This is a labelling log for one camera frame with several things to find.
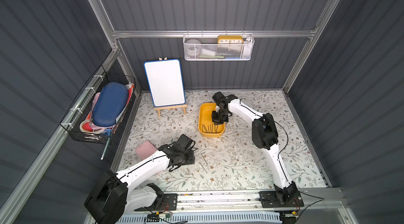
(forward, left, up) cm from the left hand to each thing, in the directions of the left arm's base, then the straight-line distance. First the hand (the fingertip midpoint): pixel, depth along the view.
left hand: (191, 159), depth 83 cm
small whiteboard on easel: (+40, +17, +20) cm, 48 cm away
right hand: (+25, -15, 0) cm, 29 cm away
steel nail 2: (+1, -7, -4) cm, 8 cm away
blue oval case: (+13, +35, +31) cm, 48 cm away
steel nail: (-3, -6, -4) cm, 8 cm away
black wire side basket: (+5, +45, +29) cm, 54 cm away
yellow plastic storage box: (+21, -9, -3) cm, 23 cm away
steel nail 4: (+21, -10, -3) cm, 23 cm away
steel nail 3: (+21, -6, -3) cm, 22 cm away
